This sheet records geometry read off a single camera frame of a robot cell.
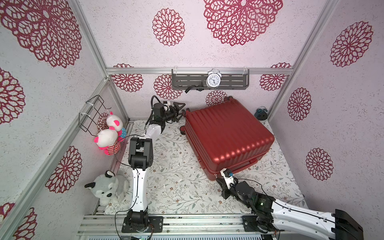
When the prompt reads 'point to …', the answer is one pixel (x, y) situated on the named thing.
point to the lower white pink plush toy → (107, 140)
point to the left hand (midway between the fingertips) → (186, 108)
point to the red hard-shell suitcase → (225, 135)
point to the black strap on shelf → (191, 86)
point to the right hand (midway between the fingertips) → (216, 179)
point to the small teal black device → (261, 113)
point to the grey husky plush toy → (109, 188)
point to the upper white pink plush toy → (115, 122)
